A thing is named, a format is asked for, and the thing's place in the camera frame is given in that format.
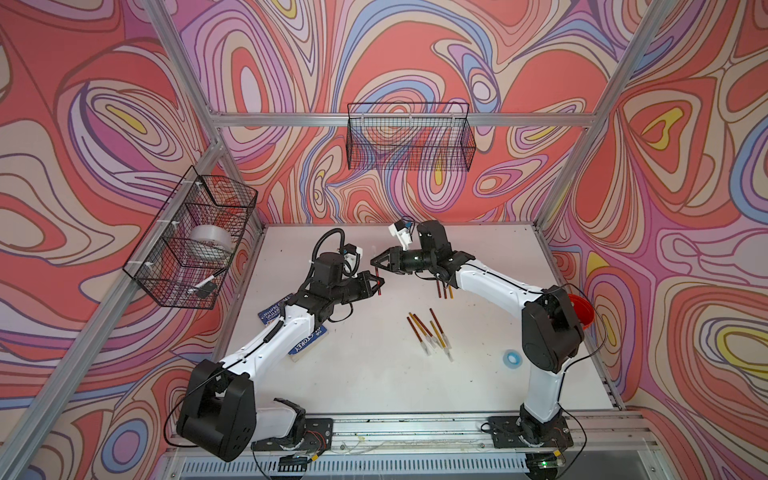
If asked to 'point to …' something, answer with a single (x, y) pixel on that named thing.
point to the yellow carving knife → (450, 288)
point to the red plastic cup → (583, 310)
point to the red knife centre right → (440, 328)
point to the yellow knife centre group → (422, 329)
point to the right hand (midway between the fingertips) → (375, 270)
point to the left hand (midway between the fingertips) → (387, 283)
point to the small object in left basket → (205, 288)
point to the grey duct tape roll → (208, 244)
